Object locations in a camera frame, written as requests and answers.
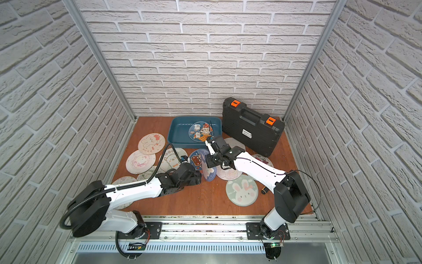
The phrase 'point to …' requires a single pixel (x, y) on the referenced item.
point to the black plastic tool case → (250, 128)
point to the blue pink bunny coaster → (210, 174)
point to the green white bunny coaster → (242, 191)
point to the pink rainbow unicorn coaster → (138, 163)
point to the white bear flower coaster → (171, 160)
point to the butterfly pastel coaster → (123, 180)
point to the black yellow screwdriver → (265, 190)
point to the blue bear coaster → (195, 159)
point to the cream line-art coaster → (148, 175)
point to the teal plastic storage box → (178, 131)
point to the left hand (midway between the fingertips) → (198, 174)
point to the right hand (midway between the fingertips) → (210, 160)
